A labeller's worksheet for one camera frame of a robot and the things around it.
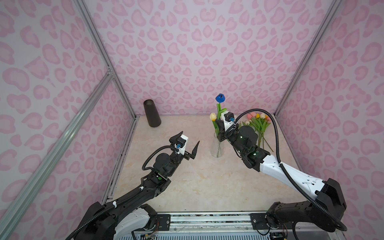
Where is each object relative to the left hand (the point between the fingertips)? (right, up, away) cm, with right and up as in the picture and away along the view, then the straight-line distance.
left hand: (190, 134), depth 71 cm
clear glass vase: (+17, -9, +19) cm, 27 cm away
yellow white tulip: (+12, +9, +6) cm, 16 cm away
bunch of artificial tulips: (+50, +7, +38) cm, 63 cm away
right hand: (+13, +8, 0) cm, 15 cm away
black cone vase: (-29, +10, +40) cm, 50 cm away
